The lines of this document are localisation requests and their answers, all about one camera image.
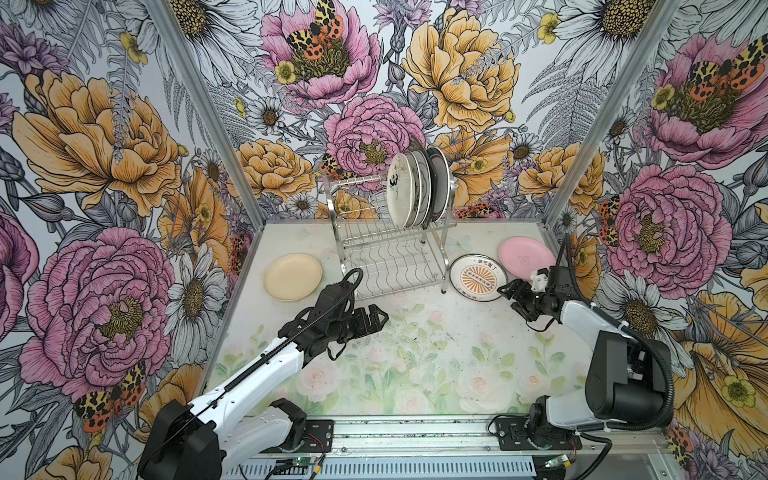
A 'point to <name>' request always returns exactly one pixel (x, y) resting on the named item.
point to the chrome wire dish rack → (381, 258)
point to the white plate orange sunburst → (477, 277)
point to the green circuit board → (305, 461)
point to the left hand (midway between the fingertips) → (374, 330)
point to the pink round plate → (522, 256)
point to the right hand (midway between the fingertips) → (503, 302)
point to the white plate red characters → (417, 185)
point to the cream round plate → (292, 276)
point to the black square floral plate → (422, 144)
